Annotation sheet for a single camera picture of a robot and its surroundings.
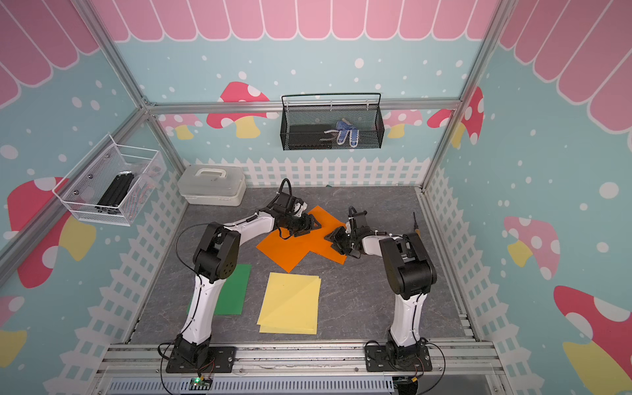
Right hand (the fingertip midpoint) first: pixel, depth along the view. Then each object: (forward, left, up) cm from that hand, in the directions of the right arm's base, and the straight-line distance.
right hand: (326, 238), depth 99 cm
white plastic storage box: (+23, +49, +9) cm, 55 cm away
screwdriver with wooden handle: (+7, -39, -3) cm, 40 cm away
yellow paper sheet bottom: (-25, +12, -3) cm, 28 cm away
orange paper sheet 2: (-6, +15, -1) cm, 16 cm away
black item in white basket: (-5, +60, +34) cm, 69 cm away
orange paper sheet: (-2, +4, +1) cm, 5 cm away
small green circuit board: (-48, +39, -5) cm, 62 cm away
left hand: (+4, +4, 0) cm, 6 cm away
